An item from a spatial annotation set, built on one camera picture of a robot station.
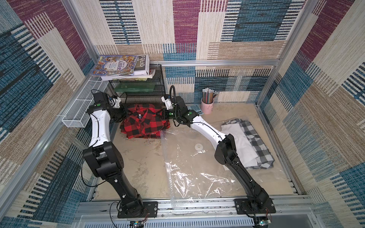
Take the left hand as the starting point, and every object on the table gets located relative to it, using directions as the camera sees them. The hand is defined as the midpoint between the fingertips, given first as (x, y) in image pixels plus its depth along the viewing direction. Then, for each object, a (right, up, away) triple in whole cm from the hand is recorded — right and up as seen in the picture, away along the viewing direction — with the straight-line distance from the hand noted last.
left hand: (130, 112), depth 86 cm
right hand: (+14, -1, +2) cm, 14 cm away
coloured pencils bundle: (+50, +13, +22) cm, 56 cm away
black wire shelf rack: (+1, +14, +34) cm, 36 cm away
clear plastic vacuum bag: (+37, -37, -6) cm, 53 cm away
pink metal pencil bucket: (+49, +4, +23) cm, 54 cm away
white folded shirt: (+70, -23, +6) cm, 74 cm away
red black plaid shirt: (+8, -6, +2) cm, 10 cm away
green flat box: (-2, +18, +13) cm, 22 cm away
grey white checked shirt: (+81, -29, +1) cm, 86 cm away
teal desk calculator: (+42, +5, +31) cm, 52 cm away
